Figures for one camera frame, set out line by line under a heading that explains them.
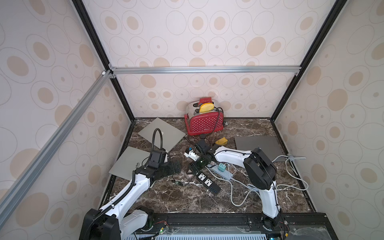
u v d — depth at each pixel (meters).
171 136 1.15
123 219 0.55
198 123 1.00
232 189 0.85
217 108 1.00
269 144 1.06
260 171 0.52
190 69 1.85
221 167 0.86
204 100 1.02
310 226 0.73
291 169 0.94
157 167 0.63
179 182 0.86
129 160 1.00
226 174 0.87
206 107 1.00
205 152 0.74
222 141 1.03
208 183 0.85
